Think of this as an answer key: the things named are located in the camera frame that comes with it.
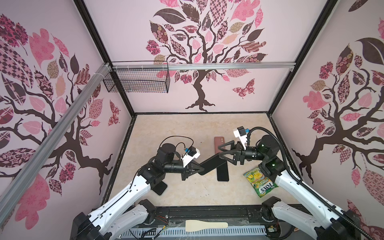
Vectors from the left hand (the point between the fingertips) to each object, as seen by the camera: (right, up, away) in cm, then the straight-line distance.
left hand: (201, 170), depth 67 cm
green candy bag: (+34, -12, +14) cm, 39 cm away
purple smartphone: (+13, -7, +20) cm, 25 cm away
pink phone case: (+13, +10, +36) cm, 40 cm away
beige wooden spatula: (-4, -28, +4) cm, 29 cm away
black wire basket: (-51, +59, +54) cm, 95 cm away
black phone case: (+4, +4, -3) cm, 7 cm away
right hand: (+8, +10, -5) cm, 14 cm away
